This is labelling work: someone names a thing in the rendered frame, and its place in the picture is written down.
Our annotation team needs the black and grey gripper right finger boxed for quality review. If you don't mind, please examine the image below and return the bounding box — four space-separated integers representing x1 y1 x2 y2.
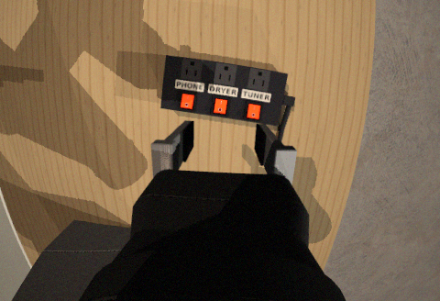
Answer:
254 124 297 184

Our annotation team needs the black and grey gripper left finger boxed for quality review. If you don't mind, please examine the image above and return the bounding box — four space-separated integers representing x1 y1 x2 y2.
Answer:
151 120 194 178

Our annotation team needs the black power strip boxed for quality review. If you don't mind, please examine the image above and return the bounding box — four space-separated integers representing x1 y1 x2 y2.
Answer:
160 55 295 140

